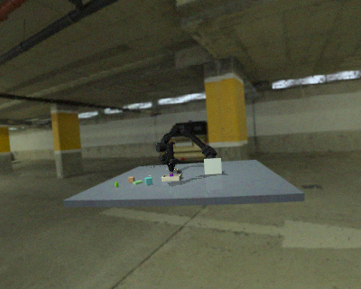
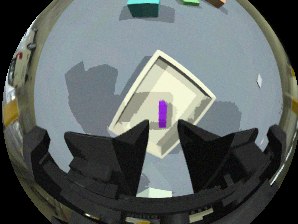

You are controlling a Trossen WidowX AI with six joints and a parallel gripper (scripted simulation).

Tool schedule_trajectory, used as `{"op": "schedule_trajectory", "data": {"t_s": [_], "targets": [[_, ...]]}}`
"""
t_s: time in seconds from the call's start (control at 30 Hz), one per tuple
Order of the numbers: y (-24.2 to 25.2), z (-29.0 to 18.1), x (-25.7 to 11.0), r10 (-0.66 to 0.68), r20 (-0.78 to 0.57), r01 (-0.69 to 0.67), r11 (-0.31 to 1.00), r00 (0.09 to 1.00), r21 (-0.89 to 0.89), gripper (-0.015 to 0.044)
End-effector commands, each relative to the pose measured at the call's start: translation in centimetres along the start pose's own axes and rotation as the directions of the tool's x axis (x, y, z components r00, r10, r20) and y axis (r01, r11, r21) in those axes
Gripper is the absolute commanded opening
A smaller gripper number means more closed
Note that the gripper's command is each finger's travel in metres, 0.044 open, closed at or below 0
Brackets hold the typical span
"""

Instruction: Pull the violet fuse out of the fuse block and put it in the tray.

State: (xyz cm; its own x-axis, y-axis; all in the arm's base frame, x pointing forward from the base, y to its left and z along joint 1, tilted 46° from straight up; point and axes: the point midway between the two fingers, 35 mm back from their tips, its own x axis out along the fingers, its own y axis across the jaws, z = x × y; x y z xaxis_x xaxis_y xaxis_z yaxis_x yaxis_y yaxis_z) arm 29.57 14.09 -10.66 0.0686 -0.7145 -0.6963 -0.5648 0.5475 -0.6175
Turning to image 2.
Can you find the violet fuse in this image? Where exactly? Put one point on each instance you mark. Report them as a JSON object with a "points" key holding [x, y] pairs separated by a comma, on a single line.
{"points": [[162, 114]]}

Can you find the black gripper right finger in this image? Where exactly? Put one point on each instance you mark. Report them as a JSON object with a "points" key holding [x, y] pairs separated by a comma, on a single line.
{"points": [[205, 153]]}

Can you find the light green rectangular block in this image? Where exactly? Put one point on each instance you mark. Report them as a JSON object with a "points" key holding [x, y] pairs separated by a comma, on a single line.
{"points": [[190, 2]]}

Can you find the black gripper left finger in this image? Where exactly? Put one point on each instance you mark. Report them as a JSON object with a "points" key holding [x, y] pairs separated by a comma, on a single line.
{"points": [[124, 153]]}

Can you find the cream shallow tray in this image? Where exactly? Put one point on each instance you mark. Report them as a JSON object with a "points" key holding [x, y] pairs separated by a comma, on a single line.
{"points": [[186, 98]]}

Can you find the teal cube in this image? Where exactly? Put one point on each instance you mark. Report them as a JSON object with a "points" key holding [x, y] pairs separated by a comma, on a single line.
{"points": [[148, 8]]}

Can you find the tan cube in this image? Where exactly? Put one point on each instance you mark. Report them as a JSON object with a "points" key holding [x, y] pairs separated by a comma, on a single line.
{"points": [[216, 3]]}

